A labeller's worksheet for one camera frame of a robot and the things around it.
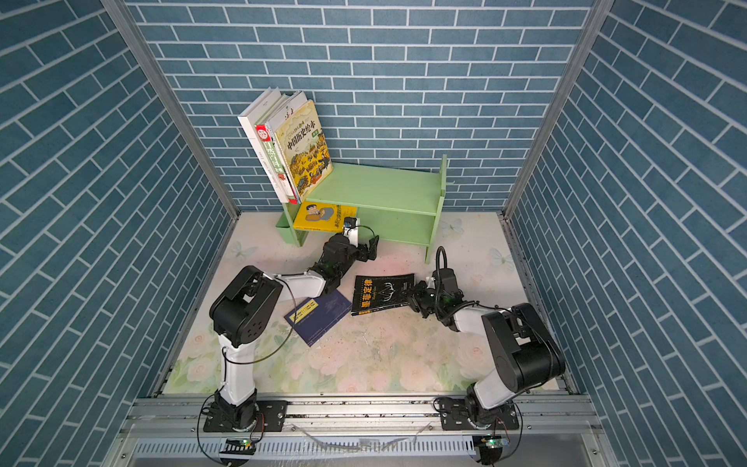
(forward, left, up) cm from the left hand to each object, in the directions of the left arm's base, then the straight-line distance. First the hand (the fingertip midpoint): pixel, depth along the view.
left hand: (366, 234), depth 96 cm
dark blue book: (-23, +16, -14) cm, 31 cm away
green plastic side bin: (+11, +31, -8) cm, 34 cm away
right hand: (-17, -10, -7) cm, 21 cm away
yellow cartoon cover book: (+9, +15, -1) cm, 18 cm away
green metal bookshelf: (0, -9, +13) cm, 16 cm away
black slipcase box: (-16, -3, -12) cm, 20 cm away
